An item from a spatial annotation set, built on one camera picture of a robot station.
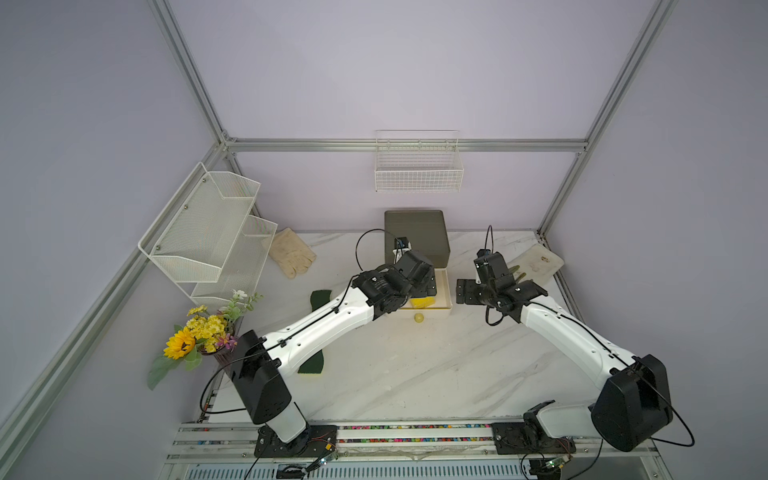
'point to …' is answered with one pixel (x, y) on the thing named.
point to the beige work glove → (291, 253)
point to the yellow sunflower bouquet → (204, 333)
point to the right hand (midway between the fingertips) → (472, 293)
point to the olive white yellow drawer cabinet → (425, 230)
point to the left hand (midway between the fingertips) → (413, 281)
